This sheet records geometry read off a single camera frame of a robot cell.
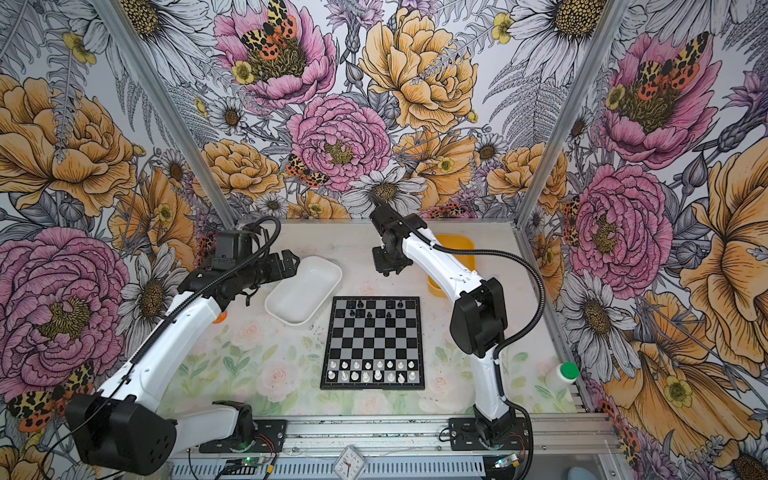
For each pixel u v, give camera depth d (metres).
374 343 0.89
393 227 0.65
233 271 0.53
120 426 0.37
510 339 0.52
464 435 0.73
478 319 0.52
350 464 0.69
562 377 0.76
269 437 0.73
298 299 0.97
